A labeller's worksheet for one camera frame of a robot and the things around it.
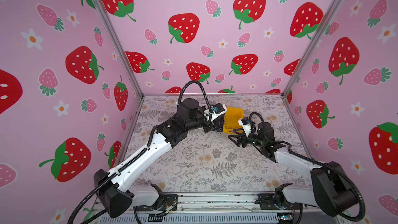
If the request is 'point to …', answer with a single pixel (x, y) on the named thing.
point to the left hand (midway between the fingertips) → (222, 113)
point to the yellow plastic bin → (232, 116)
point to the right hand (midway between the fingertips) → (230, 135)
